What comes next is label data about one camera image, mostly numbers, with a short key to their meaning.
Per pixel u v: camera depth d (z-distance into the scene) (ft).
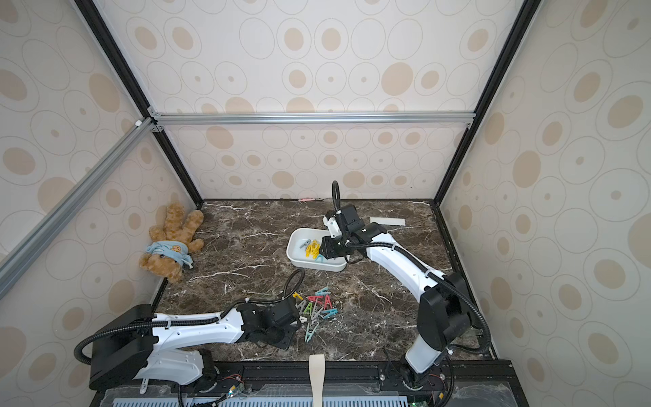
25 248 1.74
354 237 1.98
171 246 3.03
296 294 2.94
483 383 2.39
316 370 2.49
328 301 2.88
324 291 3.00
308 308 2.86
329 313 2.81
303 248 3.38
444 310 1.45
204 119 2.97
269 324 2.08
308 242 3.40
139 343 1.35
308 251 3.35
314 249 3.36
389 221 3.74
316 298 2.89
